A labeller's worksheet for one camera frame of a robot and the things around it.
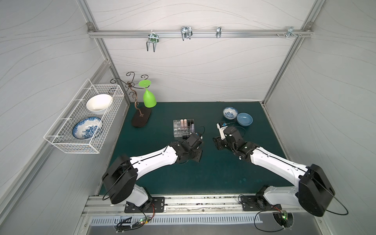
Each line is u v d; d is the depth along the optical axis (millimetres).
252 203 734
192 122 984
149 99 911
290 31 765
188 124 984
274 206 614
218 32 762
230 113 1122
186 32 761
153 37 783
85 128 644
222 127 734
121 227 675
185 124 982
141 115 1109
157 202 739
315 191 409
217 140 748
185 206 735
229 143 626
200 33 785
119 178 417
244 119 1085
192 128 993
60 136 572
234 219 703
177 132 1026
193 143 636
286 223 697
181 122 967
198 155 733
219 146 747
